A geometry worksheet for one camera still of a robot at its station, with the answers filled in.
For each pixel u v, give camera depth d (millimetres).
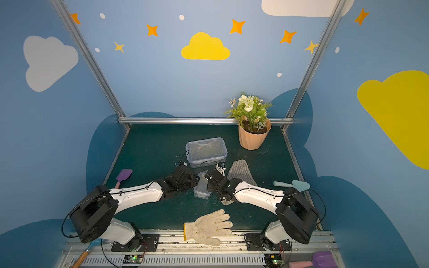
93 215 432
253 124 1032
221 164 781
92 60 856
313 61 865
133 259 715
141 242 686
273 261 714
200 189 824
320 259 717
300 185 931
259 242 742
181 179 680
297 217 430
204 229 783
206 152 1077
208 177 647
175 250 734
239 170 984
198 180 856
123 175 957
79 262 689
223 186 648
